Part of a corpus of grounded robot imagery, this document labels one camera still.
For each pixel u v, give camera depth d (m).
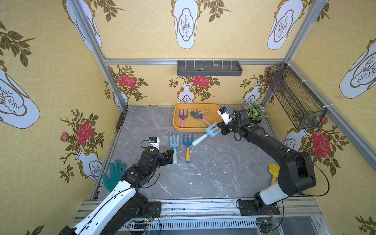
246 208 0.73
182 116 1.14
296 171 0.44
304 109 0.82
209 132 0.88
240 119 0.68
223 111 0.77
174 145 0.98
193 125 1.07
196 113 1.15
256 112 0.92
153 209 0.73
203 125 1.07
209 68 0.92
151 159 0.58
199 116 1.14
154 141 0.68
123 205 0.60
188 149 0.95
